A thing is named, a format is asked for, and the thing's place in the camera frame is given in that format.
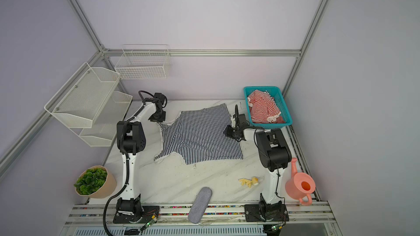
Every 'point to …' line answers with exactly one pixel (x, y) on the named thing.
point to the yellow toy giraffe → (255, 181)
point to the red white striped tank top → (263, 108)
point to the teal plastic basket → (276, 93)
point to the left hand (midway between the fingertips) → (156, 121)
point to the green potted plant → (95, 182)
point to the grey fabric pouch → (200, 205)
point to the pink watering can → (299, 186)
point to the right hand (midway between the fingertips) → (221, 132)
